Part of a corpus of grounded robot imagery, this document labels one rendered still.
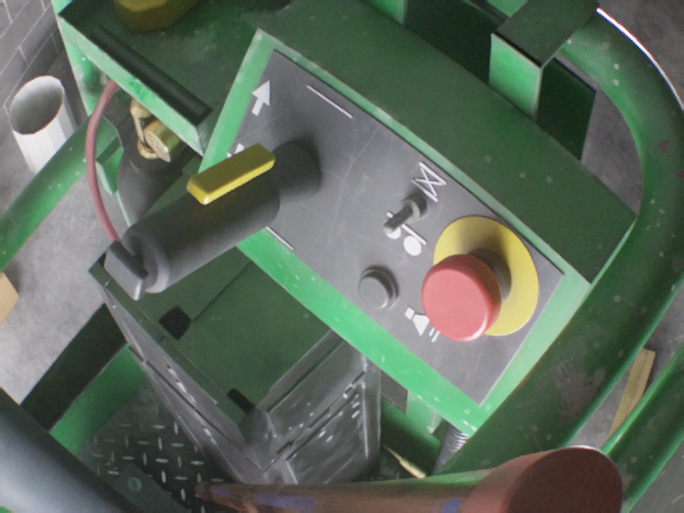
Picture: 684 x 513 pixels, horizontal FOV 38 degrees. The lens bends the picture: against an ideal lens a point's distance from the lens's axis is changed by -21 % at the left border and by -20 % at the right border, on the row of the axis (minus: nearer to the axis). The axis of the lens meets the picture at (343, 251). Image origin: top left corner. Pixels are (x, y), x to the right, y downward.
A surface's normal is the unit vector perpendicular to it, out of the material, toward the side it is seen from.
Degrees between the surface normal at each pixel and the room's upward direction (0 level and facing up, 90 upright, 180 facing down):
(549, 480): 16
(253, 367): 0
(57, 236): 0
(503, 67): 90
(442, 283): 58
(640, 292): 9
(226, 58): 0
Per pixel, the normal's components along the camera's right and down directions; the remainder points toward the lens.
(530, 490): 0.18, -0.21
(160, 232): 0.47, -0.57
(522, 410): -0.36, -0.62
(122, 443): -0.03, -0.39
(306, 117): -0.59, 0.37
